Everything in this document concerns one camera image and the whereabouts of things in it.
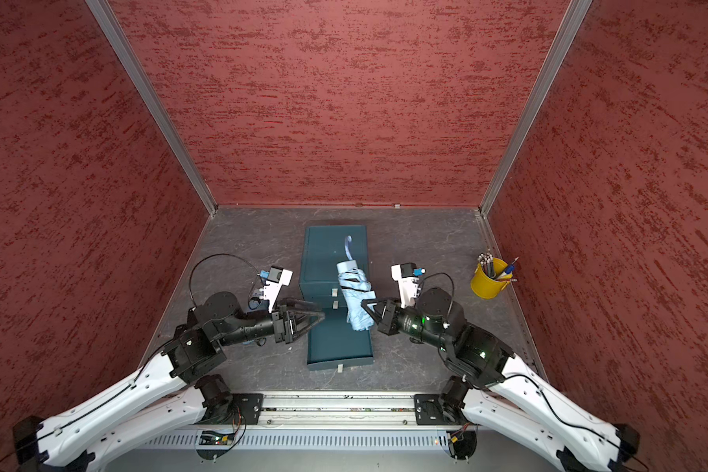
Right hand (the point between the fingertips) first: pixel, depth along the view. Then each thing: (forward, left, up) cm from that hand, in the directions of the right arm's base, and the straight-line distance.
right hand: (361, 314), depth 63 cm
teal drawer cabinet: (+2, +10, -24) cm, 26 cm away
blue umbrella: (+4, +1, +4) cm, 6 cm away
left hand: (-2, +9, +1) cm, 9 cm away
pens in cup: (+20, -38, -12) cm, 44 cm away
